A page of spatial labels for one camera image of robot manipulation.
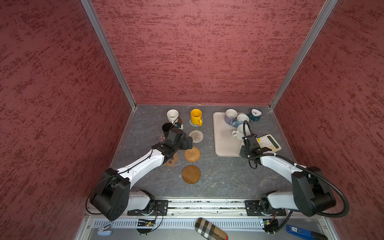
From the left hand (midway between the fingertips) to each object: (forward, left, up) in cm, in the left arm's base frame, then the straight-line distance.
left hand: (185, 142), depth 87 cm
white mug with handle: (+23, +11, -3) cm, 26 cm away
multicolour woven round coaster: (+11, -7, -11) cm, 17 cm away
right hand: (-3, -37, -8) cm, 38 cm away
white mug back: (+27, -33, -7) cm, 43 cm away
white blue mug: (+21, -38, -3) cm, 44 cm away
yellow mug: (+21, -6, -1) cm, 22 cm away
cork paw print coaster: (-8, +8, -11) cm, 16 cm away
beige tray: (+7, -28, -15) cm, 32 cm away
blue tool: (-43, -56, -6) cm, 70 cm away
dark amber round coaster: (+24, +6, -9) cm, 26 cm away
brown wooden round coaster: (-15, -4, -11) cm, 19 cm away
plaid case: (-42, -13, -7) cm, 44 cm away
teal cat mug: (+28, -51, -6) cm, 59 cm away
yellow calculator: (+7, -55, -9) cm, 56 cm away
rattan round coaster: (-4, -5, -10) cm, 12 cm away
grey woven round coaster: (+20, -5, -10) cm, 23 cm away
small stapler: (-42, +35, -9) cm, 55 cm away
